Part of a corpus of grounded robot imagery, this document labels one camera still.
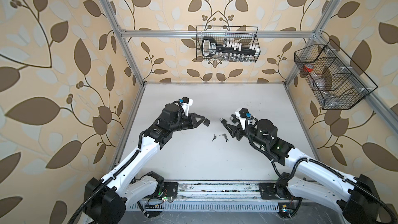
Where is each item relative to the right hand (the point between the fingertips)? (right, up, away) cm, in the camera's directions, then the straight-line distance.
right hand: (229, 120), depth 73 cm
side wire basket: (+52, +18, -1) cm, 55 cm away
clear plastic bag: (+46, +12, -1) cm, 47 cm away
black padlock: (0, -4, +26) cm, 26 cm away
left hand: (-11, +1, -1) cm, 11 cm away
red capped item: (+48, +29, +15) cm, 58 cm away
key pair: (-6, -13, +20) cm, 25 cm away
